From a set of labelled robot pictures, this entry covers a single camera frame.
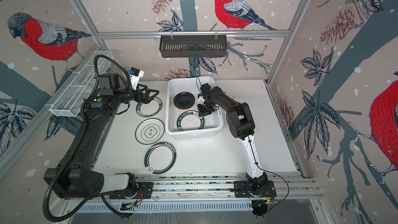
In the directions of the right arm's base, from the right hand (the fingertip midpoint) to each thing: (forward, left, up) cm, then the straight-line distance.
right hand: (201, 115), depth 100 cm
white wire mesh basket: (-11, +61, +31) cm, 69 cm away
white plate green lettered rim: (-3, +7, 0) cm, 8 cm away
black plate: (+15, +13, +5) cm, 21 cm away
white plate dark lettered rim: (+4, +35, +1) cm, 35 cm away
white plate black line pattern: (-12, +32, -1) cm, 34 cm away
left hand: (-7, +22, +33) cm, 40 cm away
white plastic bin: (-4, -8, -1) cm, 9 cm away
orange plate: (+10, +12, +1) cm, 16 cm away
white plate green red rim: (-28, +21, -1) cm, 35 cm away
